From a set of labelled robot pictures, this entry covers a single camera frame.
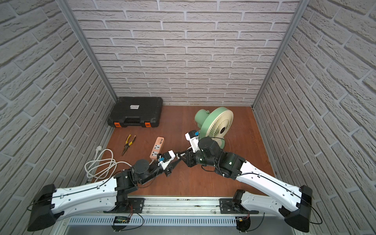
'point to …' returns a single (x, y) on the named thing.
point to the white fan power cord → (181, 154)
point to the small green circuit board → (121, 219)
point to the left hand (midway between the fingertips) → (178, 149)
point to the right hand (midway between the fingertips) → (181, 154)
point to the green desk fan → (215, 124)
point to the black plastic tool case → (136, 111)
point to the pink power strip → (157, 147)
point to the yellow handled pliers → (128, 145)
